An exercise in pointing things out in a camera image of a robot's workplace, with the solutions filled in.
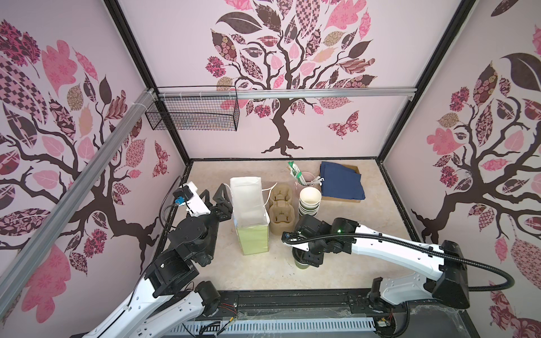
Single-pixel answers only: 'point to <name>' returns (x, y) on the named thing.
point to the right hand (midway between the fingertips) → (303, 247)
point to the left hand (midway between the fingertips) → (219, 193)
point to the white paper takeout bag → (250, 214)
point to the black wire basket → (194, 108)
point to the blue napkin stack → (341, 182)
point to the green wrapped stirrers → (296, 172)
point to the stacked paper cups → (309, 201)
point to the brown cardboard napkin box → (356, 170)
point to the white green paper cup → (302, 266)
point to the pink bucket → (308, 177)
